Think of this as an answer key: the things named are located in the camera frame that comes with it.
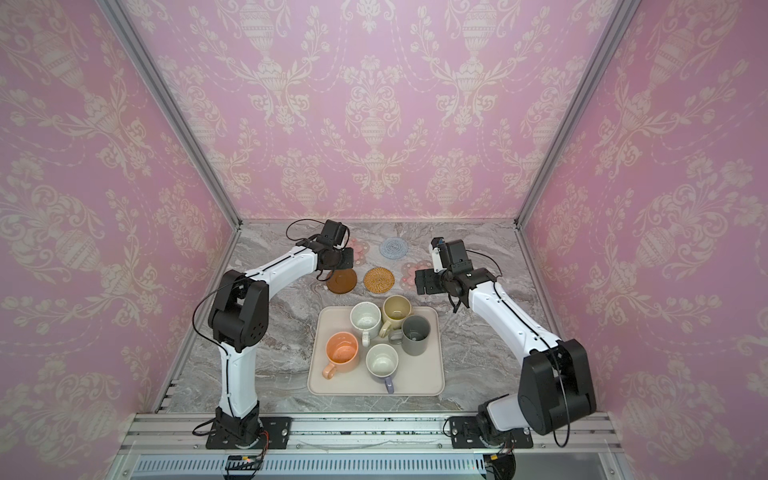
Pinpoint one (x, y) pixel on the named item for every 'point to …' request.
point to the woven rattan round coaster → (379, 280)
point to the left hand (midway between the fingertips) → (349, 259)
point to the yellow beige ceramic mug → (394, 310)
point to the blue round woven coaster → (394, 248)
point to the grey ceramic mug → (415, 331)
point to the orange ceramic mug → (342, 353)
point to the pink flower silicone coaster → (360, 249)
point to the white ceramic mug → (366, 318)
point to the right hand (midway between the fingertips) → (431, 276)
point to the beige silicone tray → (415, 375)
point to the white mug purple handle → (382, 362)
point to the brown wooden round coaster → (341, 281)
